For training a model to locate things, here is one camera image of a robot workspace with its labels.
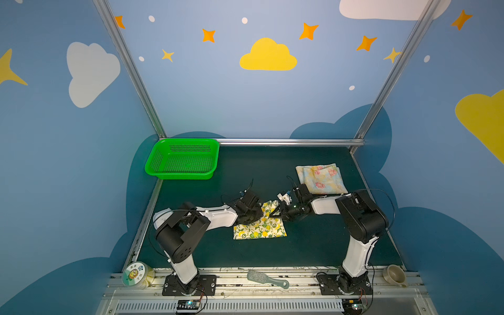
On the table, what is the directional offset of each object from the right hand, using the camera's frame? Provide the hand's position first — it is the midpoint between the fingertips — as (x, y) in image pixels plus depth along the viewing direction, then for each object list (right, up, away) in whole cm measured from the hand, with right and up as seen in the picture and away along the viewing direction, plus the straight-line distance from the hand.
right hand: (274, 215), depth 93 cm
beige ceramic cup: (+46, -19, -16) cm, 52 cm away
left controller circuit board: (-34, -27, -22) cm, 49 cm away
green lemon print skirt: (-3, -4, -6) cm, 8 cm away
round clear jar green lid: (-51, -15, -24) cm, 58 cm away
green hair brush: (-7, -20, -18) cm, 27 cm away
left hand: (-4, +1, -1) cm, 4 cm away
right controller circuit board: (+27, -28, -21) cm, 45 cm away
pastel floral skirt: (+28, +17, +12) cm, 35 cm away
